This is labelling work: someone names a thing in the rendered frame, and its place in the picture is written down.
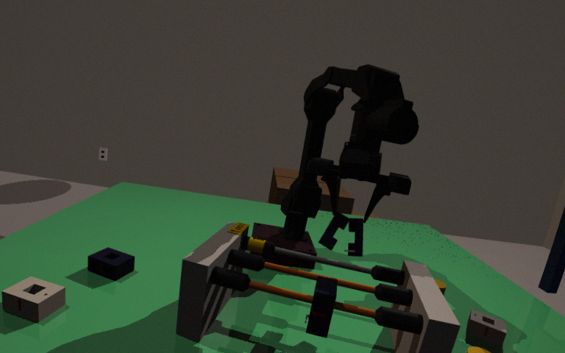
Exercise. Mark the yellow short cylinder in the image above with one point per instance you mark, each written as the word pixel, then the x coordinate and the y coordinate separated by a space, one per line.
pixel 441 285
pixel 474 349

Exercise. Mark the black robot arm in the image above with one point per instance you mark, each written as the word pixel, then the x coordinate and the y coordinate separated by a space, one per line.
pixel 382 113

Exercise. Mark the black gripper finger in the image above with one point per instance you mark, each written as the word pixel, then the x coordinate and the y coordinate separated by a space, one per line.
pixel 376 197
pixel 334 189

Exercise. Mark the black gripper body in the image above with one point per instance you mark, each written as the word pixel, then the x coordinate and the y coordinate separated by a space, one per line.
pixel 396 183

